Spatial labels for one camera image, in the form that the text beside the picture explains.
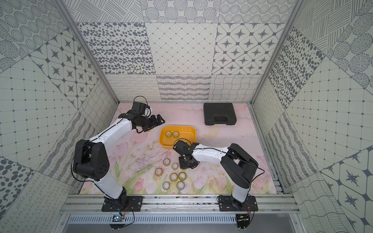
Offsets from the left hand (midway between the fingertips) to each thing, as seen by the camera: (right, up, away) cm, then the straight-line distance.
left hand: (159, 121), depth 91 cm
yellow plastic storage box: (+18, -9, +11) cm, 23 cm away
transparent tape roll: (+4, -10, +10) cm, 15 cm away
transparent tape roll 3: (+11, -27, -4) cm, 29 cm away
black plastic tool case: (+42, +5, +18) cm, 46 cm away
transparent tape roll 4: (+5, -25, -2) cm, 26 cm away
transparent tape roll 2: (+10, -10, +10) cm, 17 cm away
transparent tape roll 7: (+10, -32, -8) cm, 35 cm away
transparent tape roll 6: (+1, -30, -6) cm, 31 cm away
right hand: (+18, -27, -4) cm, 33 cm away
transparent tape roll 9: (+15, -36, -10) cm, 40 cm away
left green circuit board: (-17, -48, -19) cm, 54 cm away
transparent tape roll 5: (+15, -32, -7) cm, 36 cm away
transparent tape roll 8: (+6, -36, -10) cm, 38 cm away
